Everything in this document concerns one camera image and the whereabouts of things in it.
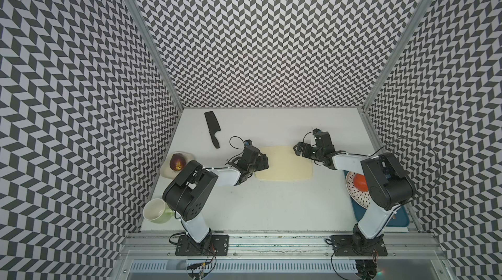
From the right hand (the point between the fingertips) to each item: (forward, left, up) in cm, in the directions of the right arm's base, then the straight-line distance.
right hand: (300, 152), depth 98 cm
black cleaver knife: (+19, +48, -3) cm, 51 cm away
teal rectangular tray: (-31, -38, -4) cm, 49 cm away
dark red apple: (-7, +59, +4) cm, 60 cm away
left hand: (-5, +20, 0) cm, 20 cm away
